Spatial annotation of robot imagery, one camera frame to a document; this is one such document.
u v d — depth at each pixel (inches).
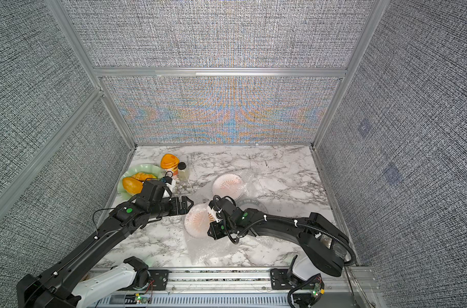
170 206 26.7
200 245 30.1
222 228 27.5
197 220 34.6
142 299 27.2
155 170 41.1
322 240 18.0
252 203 37.0
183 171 38.3
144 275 26.0
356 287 28.2
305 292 28.1
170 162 38.6
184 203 27.1
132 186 35.8
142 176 37.5
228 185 39.3
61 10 27.7
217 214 24.6
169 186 24.3
